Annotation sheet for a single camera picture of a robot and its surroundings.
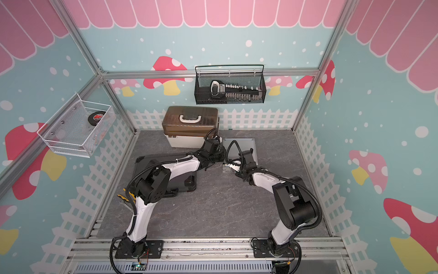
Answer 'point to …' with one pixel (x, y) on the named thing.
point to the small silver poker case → (232, 146)
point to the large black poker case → (187, 182)
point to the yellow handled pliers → (132, 194)
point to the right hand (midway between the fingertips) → (242, 163)
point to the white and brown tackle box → (187, 127)
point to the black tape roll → (94, 117)
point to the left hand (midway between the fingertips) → (228, 156)
